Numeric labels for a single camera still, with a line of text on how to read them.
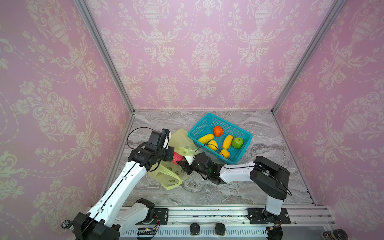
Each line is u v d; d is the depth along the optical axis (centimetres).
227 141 99
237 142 95
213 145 95
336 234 61
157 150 56
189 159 73
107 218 38
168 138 61
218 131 102
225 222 73
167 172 70
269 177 51
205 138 100
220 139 104
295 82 100
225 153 91
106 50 86
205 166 66
